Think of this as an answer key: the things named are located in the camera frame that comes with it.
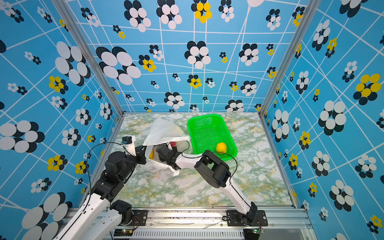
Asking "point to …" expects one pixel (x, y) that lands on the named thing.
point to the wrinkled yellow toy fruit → (221, 147)
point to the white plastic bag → (163, 141)
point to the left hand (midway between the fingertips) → (146, 144)
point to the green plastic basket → (206, 131)
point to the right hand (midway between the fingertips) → (166, 150)
